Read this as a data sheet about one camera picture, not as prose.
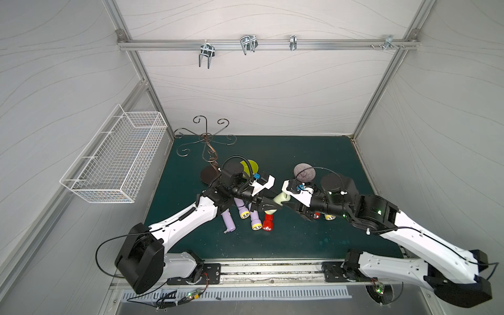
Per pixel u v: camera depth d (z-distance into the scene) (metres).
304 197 0.51
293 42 0.78
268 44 0.78
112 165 0.69
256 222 0.84
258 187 0.59
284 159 1.11
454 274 0.40
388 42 0.76
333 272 0.73
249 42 0.77
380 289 0.72
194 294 0.69
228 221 0.84
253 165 1.01
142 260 0.40
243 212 0.86
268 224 0.84
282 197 0.60
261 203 0.61
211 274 0.73
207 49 0.78
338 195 0.43
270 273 0.75
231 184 0.60
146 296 0.58
